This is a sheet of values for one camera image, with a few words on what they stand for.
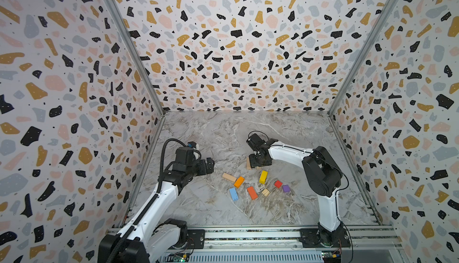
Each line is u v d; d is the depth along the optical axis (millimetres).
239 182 900
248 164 906
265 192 857
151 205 472
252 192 877
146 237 430
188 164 640
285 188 880
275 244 731
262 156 732
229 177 923
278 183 901
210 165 746
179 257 703
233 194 856
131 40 861
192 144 747
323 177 524
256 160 875
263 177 900
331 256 716
